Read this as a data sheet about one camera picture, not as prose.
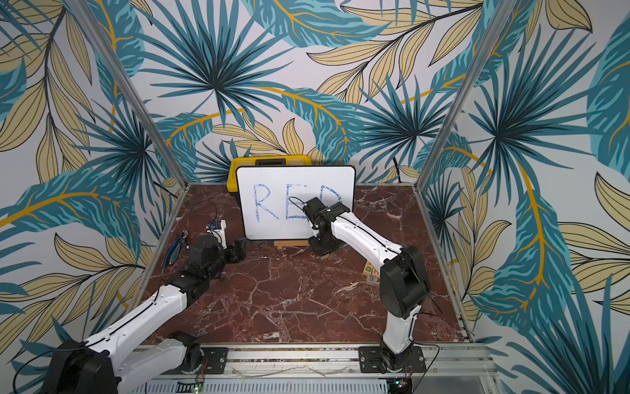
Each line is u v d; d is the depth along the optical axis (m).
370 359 0.73
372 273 0.90
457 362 0.76
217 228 0.71
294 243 0.93
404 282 0.47
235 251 0.74
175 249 0.95
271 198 0.87
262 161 1.07
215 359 0.74
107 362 0.40
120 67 0.80
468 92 0.85
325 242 0.74
